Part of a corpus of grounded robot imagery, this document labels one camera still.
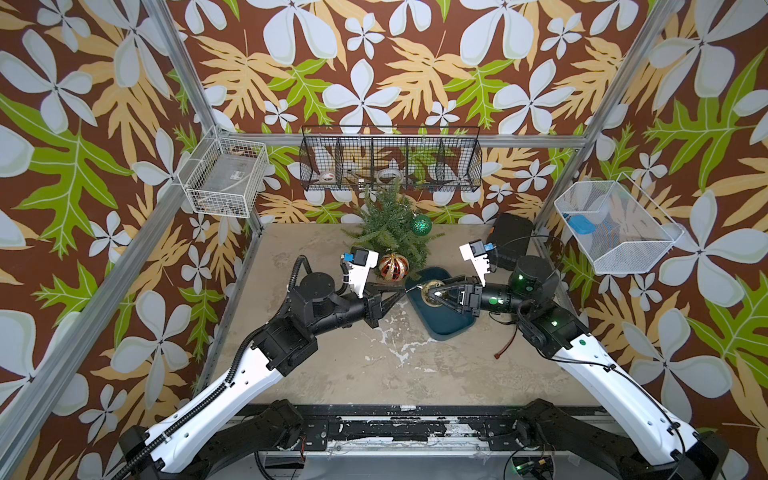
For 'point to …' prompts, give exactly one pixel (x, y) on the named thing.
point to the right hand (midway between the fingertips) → (432, 293)
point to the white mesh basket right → (618, 230)
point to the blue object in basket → (582, 224)
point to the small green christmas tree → (385, 225)
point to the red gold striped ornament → (393, 267)
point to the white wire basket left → (224, 175)
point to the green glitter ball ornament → (421, 225)
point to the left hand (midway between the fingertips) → (406, 290)
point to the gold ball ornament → (426, 297)
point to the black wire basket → (424, 157)
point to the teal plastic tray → (440, 322)
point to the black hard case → (509, 238)
